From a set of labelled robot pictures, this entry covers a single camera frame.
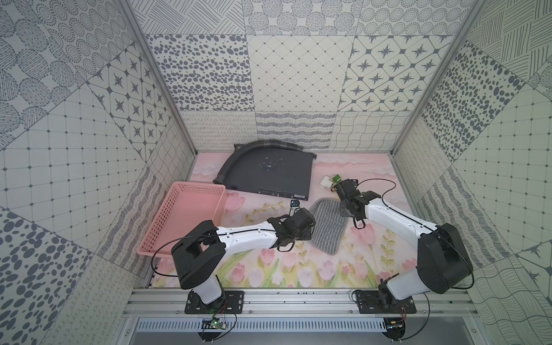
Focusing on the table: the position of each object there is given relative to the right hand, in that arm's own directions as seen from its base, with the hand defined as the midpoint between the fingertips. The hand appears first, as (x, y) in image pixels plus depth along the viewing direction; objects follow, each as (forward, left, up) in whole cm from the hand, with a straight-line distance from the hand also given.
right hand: (354, 210), depth 89 cm
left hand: (-5, +20, 0) cm, 21 cm away
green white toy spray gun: (+18, +9, -4) cm, 21 cm away
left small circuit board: (-39, +53, -8) cm, 66 cm away
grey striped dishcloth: (-4, +9, -6) cm, 12 cm away
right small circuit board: (-39, -9, -11) cm, 41 cm away
